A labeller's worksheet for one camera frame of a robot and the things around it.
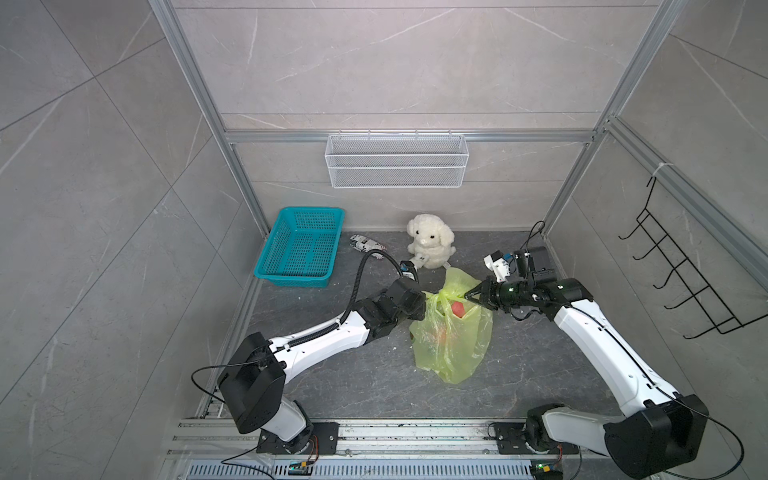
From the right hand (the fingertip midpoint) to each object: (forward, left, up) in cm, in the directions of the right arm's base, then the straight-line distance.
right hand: (468, 295), depth 76 cm
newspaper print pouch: (+35, +32, -17) cm, 50 cm away
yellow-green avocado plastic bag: (-8, +4, -5) cm, 10 cm away
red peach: (-8, +7, -7) cm, 12 cm away
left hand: (+3, +11, -4) cm, 12 cm away
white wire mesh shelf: (+49, +17, +9) cm, 52 cm away
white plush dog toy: (+25, +6, -5) cm, 26 cm away
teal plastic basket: (+36, +55, -20) cm, 68 cm away
